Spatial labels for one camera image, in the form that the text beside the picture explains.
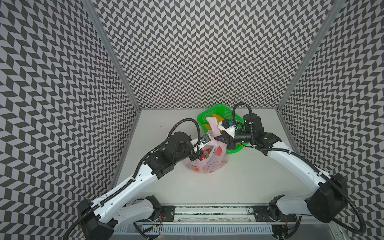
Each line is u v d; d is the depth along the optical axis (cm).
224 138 66
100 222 37
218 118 63
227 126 61
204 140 56
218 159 72
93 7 72
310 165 45
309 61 85
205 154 60
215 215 74
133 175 44
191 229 69
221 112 114
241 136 63
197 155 56
